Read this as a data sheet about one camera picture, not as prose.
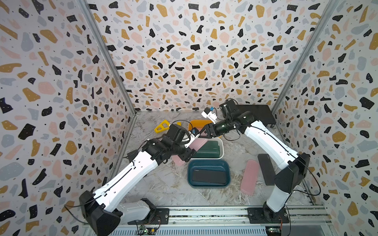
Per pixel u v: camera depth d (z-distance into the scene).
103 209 0.38
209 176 0.88
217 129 0.66
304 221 0.74
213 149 0.94
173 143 0.53
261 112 1.24
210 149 0.94
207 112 0.69
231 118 0.59
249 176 0.88
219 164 0.90
